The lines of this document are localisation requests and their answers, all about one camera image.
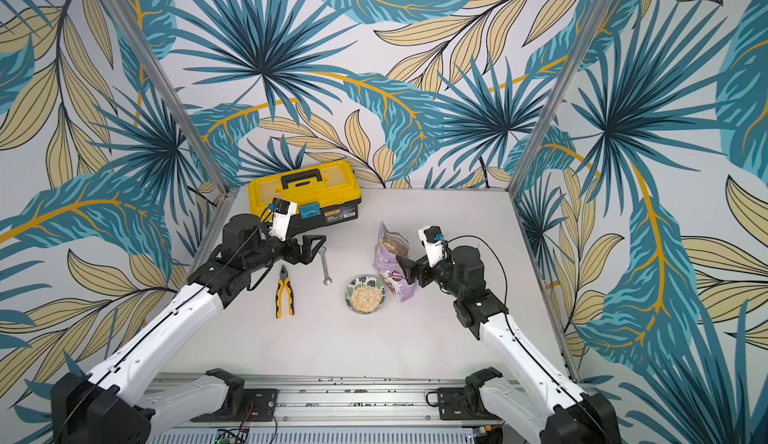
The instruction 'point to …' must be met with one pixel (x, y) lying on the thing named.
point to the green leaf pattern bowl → (365, 294)
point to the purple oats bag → (389, 246)
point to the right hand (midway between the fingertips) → (395, 257)
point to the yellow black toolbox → (321, 194)
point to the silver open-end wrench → (327, 280)
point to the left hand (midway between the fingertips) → (310, 235)
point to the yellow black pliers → (284, 280)
